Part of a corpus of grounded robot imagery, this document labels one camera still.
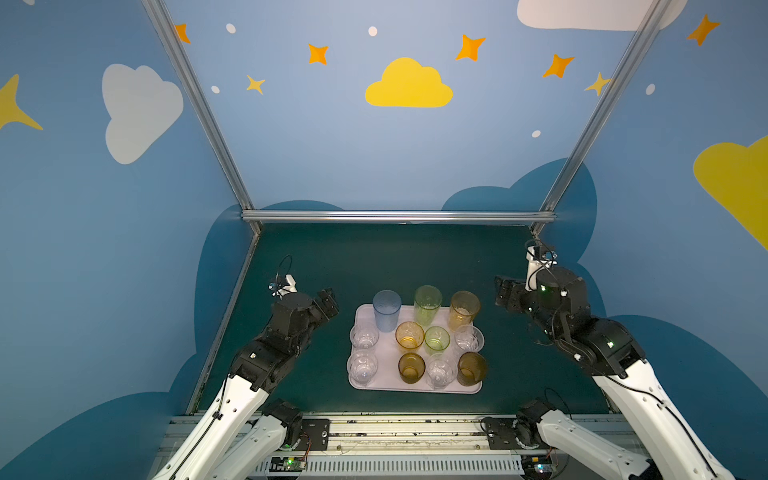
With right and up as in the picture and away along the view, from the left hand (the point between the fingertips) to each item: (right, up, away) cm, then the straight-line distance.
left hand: (325, 298), depth 74 cm
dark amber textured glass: (+22, -21, +10) cm, 33 cm away
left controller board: (-8, -39, -4) cm, 41 cm away
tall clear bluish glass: (+16, -4, +14) cm, 22 cm away
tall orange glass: (+39, -5, +15) cm, 42 cm away
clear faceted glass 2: (+40, -14, +14) cm, 45 cm away
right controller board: (+52, -41, -3) cm, 66 cm away
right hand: (+46, +6, -6) cm, 47 cm away
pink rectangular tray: (+16, -19, +16) cm, 30 cm away
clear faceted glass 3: (+8, -21, +10) cm, 25 cm away
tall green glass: (+28, -4, +18) cm, 34 cm away
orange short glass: (+22, -14, +16) cm, 31 cm away
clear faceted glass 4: (+31, -22, +10) cm, 39 cm away
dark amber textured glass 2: (+40, -22, +11) cm, 47 cm away
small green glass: (+31, -15, +16) cm, 38 cm away
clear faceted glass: (+9, -13, +14) cm, 21 cm away
